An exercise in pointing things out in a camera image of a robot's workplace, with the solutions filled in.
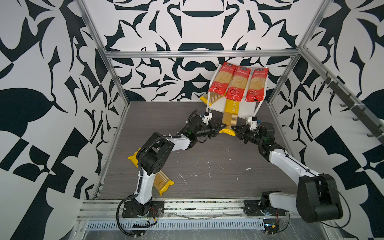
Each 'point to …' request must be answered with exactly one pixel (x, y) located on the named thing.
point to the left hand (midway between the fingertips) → (229, 123)
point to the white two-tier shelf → (246, 109)
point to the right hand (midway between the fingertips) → (232, 126)
